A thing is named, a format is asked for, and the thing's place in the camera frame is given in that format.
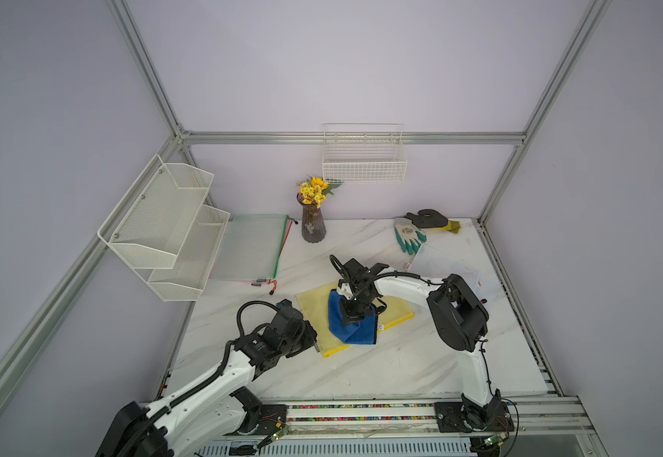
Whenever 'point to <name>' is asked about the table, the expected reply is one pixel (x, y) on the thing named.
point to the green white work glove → (410, 238)
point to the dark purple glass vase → (312, 221)
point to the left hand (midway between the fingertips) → (317, 337)
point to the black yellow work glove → (432, 219)
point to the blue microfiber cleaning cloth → (362, 332)
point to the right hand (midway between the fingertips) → (347, 325)
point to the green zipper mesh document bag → (251, 248)
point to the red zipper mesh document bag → (433, 265)
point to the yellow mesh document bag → (314, 304)
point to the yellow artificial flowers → (313, 190)
